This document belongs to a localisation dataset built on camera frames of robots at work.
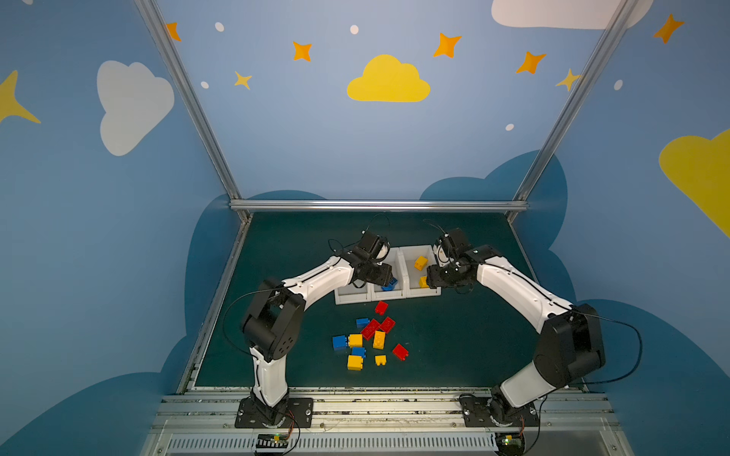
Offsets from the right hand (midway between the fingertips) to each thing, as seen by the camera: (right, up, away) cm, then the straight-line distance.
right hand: (439, 276), depth 88 cm
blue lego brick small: (-24, -15, +1) cm, 29 cm away
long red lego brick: (-22, -17, 0) cm, 28 cm away
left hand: (-17, +1, +4) cm, 17 cm away
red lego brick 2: (-12, -22, -4) cm, 26 cm away
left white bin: (-28, -6, +5) cm, 29 cm away
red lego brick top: (-18, -11, +6) cm, 22 cm away
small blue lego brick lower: (-25, -22, -4) cm, 34 cm away
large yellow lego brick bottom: (-26, -24, -7) cm, 37 cm away
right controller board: (+15, -42, -15) cm, 47 cm away
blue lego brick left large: (-31, -20, -4) cm, 37 cm away
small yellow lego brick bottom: (-19, -24, -6) cm, 31 cm away
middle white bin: (-12, +4, +15) cm, 20 cm away
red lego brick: (-16, -16, +1) cm, 23 cm away
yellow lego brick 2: (-19, -20, -1) cm, 28 cm away
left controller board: (-48, -42, -15) cm, 65 cm away
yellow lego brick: (-3, +3, +15) cm, 15 cm away
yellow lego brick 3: (-26, -19, -2) cm, 33 cm away
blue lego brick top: (-15, -4, +9) cm, 18 cm away
